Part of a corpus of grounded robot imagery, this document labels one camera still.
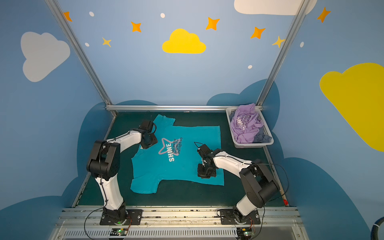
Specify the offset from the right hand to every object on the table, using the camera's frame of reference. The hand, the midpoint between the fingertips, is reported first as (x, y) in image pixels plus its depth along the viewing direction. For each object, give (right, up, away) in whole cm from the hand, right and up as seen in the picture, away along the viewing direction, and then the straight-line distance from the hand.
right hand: (202, 175), depth 87 cm
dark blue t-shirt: (+41, +21, +14) cm, 49 cm away
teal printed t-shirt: (-18, +9, +9) cm, 22 cm away
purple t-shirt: (+31, +31, +14) cm, 46 cm away
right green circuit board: (+19, -23, -16) cm, 34 cm away
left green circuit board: (-41, -22, -16) cm, 50 cm away
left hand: (-31, +18, +14) cm, 39 cm away
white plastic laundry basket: (+23, +40, +26) cm, 53 cm away
